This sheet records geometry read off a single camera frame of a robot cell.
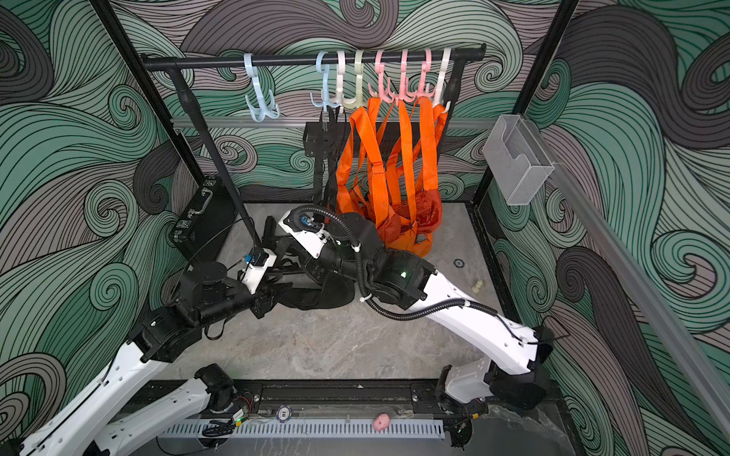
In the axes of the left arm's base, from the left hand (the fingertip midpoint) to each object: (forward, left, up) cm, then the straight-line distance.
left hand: (285, 276), depth 65 cm
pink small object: (-26, -23, -26) cm, 43 cm away
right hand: (+1, -4, +13) cm, 13 cm away
